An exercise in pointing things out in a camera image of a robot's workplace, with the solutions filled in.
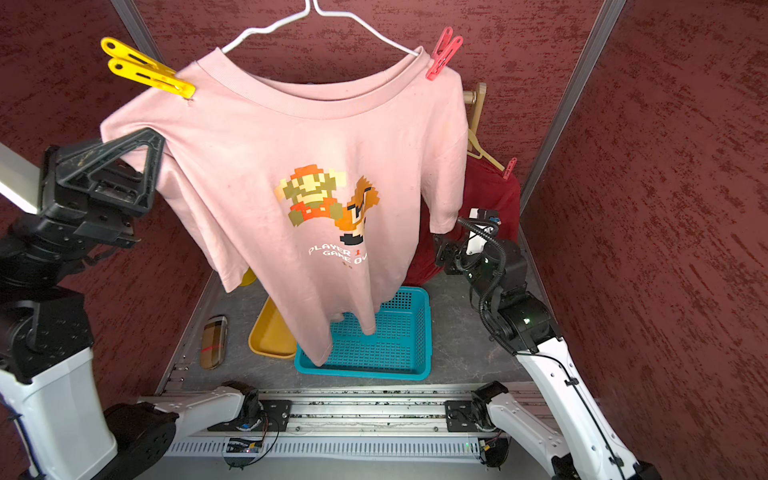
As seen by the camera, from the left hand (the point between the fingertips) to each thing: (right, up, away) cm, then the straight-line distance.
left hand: (166, 144), depth 27 cm
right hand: (+33, -10, +39) cm, 52 cm away
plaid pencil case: (-30, -39, +56) cm, 75 cm away
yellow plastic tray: (-16, -38, +61) cm, 74 cm away
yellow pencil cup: (-29, -23, +74) cm, 82 cm away
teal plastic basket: (+23, -42, +58) cm, 75 cm away
